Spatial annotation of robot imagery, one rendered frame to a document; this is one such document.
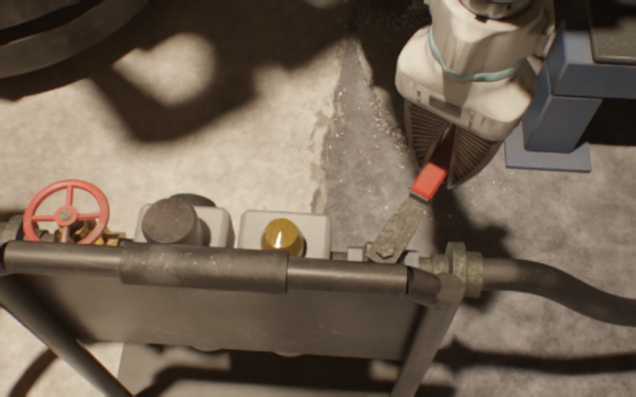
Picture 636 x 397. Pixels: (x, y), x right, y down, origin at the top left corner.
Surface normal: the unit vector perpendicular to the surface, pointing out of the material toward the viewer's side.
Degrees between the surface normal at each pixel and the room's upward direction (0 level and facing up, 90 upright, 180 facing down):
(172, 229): 0
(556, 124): 90
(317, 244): 0
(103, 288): 90
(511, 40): 90
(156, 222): 0
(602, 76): 90
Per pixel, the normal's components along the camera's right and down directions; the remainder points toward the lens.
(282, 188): 0.00, -0.46
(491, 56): -0.02, 0.89
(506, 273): -0.08, -0.22
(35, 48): 0.38, 0.82
